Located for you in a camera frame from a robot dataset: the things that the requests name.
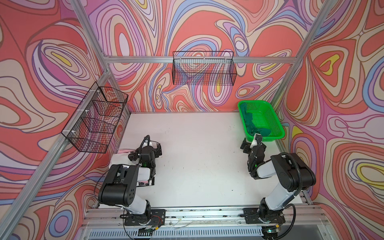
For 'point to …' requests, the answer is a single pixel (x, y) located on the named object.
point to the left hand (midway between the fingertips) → (152, 143)
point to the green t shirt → (251, 129)
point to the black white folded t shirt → (144, 183)
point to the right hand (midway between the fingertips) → (253, 142)
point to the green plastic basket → (259, 117)
